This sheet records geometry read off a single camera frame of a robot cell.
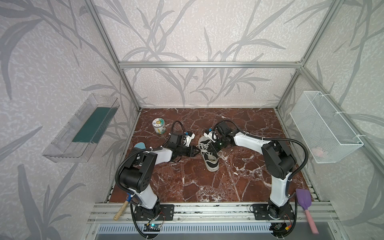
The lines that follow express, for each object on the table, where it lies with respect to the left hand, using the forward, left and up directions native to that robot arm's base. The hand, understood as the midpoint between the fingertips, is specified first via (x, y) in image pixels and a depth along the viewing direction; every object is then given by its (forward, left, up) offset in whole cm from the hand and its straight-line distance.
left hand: (199, 146), depth 92 cm
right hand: (+2, -6, -1) cm, 6 cm away
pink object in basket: (-11, -59, +15) cm, 62 cm away
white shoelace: (+1, -2, -2) cm, 3 cm away
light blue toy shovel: (+4, +40, -7) cm, 41 cm away
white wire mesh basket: (-12, -53, +30) cm, 63 cm away
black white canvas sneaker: (-12, -7, -1) cm, 14 cm away
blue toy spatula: (-34, +24, +26) cm, 49 cm away
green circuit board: (-41, +22, -6) cm, 47 cm away
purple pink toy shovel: (-28, -56, -5) cm, 63 cm away
